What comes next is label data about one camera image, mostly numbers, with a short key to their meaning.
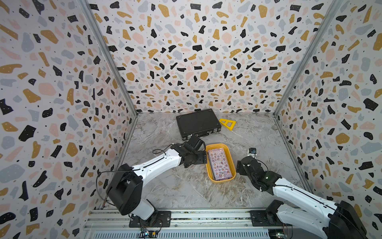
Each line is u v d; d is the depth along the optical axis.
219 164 0.90
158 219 0.73
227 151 0.94
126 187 0.43
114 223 0.73
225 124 1.14
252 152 0.74
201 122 1.10
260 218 0.73
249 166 0.63
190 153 0.61
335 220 0.41
